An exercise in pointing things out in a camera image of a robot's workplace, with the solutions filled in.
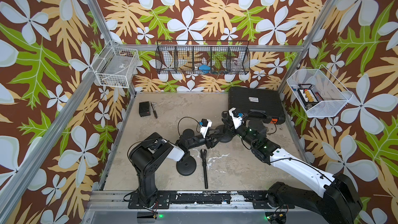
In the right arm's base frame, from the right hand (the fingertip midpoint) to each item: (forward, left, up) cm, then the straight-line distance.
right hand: (223, 117), depth 77 cm
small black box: (+20, +50, -19) cm, 57 cm away
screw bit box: (+13, -46, +3) cm, 48 cm away
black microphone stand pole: (-5, 0, +5) cm, 7 cm away
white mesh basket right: (+6, -53, +10) cm, 54 cm away
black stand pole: (-11, +10, -21) cm, 26 cm away
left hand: (-4, +1, -9) cm, 9 cm away
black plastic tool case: (+23, -28, -17) cm, 40 cm away
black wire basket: (+42, +21, +8) cm, 47 cm away
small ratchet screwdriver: (+21, +44, -22) cm, 54 cm away
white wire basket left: (+27, +60, +11) cm, 66 cm away
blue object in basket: (+34, +9, +5) cm, 35 cm away
